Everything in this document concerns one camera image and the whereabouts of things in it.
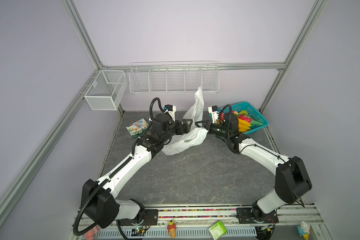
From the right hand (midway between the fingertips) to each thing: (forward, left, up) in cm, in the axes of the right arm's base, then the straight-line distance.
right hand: (195, 124), depth 78 cm
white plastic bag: (-12, +5, +1) cm, 13 cm away
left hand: (-2, +4, +3) cm, 6 cm away
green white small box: (-44, -10, -25) cm, 51 cm away
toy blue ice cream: (-44, -50, -24) cm, 70 cm away
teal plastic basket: (+27, -45, -19) cm, 56 cm away
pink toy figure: (-46, +48, -22) cm, 71 cm away
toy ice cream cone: (-44, +11, -23) cm, 51 cm away
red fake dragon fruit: (+20, -40, -19) cm, 48 cm away
